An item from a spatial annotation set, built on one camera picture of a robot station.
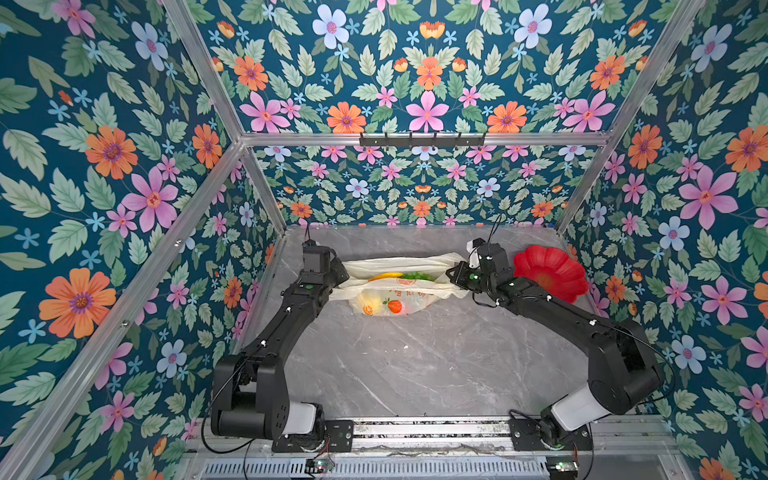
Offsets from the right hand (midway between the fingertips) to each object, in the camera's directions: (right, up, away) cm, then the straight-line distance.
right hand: (446, 268), depth 86 cm
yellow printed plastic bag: (-14, -5, -5) cm, 16 cm away
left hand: (-30, +3, 0) cm, 30 cm away
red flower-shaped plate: (+41, -1, +20) cm, 46 cm away
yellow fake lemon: (-19, -3, +10) cm, 21 cm away
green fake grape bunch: (-8, -3, +12) cm, 15 cm away
